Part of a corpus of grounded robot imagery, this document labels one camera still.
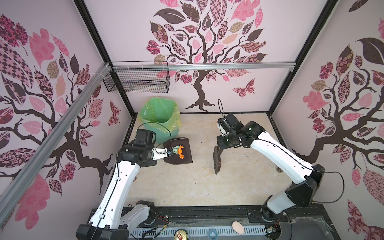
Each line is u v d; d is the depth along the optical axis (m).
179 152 0.75
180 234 0.60
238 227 0.70
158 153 0.63
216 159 0.80
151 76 0.95
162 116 1.05
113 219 0.37
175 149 0.76
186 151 0.77
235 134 0.54
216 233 0.69
